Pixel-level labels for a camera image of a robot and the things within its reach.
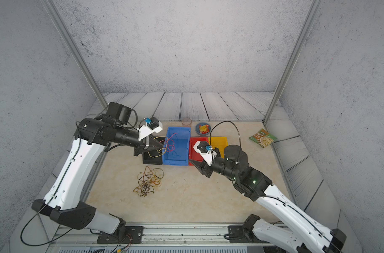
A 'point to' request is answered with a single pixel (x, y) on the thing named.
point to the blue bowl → (197, 130)
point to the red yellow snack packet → (204, 129)
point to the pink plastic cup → (186, 122)
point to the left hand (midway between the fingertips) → (162, 145)
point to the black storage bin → (146, 159)
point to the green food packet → (263, 138)
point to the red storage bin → (193, 154)
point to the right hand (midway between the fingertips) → (194, 154)
